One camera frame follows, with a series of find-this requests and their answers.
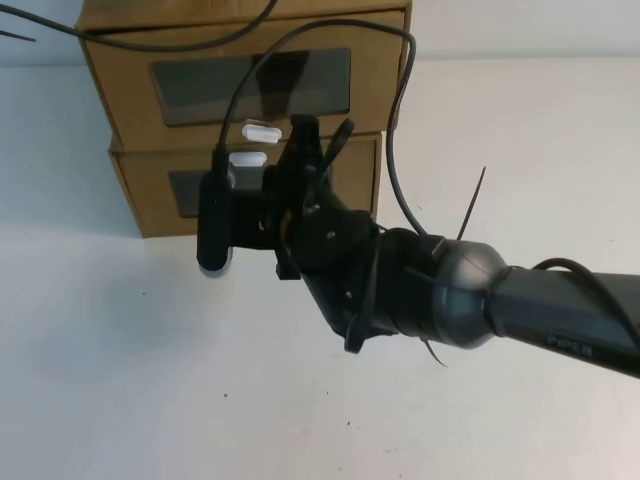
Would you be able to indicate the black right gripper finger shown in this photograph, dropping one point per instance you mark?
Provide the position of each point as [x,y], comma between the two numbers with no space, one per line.
[336,144]

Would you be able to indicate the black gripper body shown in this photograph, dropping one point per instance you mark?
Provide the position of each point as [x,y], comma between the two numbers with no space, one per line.
[318,240]

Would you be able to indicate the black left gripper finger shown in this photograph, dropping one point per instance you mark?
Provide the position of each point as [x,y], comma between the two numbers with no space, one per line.
[297,170]

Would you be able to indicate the black zip tie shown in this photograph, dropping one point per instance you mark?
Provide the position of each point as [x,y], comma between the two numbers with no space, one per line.
[471,205]

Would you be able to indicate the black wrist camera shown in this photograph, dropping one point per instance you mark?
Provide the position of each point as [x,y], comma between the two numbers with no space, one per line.
[214,224]

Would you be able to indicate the brown cardboard shoebox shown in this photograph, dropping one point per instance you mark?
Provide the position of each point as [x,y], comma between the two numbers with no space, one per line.
[162,186]
[166,70]

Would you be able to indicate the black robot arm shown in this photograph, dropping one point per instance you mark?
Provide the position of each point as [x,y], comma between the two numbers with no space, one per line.
[462,294]

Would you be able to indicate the white box handle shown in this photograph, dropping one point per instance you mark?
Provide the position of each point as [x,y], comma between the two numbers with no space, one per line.
[248,159]
[261,133]

